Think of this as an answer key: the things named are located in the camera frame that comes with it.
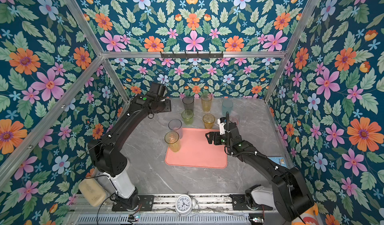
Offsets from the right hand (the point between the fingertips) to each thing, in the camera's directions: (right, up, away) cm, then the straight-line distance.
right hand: (212, 133), depth 85 cm
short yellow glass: (-1, +6, +20) cm, 21 cm away
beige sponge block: (-62, -28, -10) cm, 68 cm away
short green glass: (-16, +9, +17) cm, 25 cm away
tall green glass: (-23, -3, +1) cm, 24 cm away
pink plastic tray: (-10, -12, +6) cm, 17 cm away
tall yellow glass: (-3, +19, +20) cm, 28 cm away
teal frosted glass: (+11, +17, +17) cm, 27 cm away
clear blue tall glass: (-22, +4, +5) cm, 23 cm away
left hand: (-24, +18, -2) cm, 30 cm away
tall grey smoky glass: (-15, +18, +15) cm, 28 cm away
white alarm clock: (-15, -32, -14) cm, 38 cm away
